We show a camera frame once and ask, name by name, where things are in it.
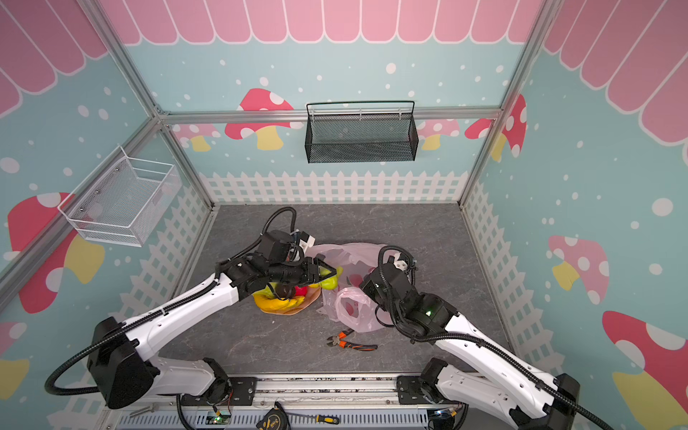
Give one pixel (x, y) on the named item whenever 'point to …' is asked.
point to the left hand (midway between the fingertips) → (328, 279)
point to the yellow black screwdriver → (329, 419)
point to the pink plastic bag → (348, 302)
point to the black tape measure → (275, 419)
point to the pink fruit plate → (313, 294)
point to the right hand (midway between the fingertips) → (359, 276)
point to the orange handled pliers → (339, 340)
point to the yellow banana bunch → (267, 299)
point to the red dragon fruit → (301, 291)
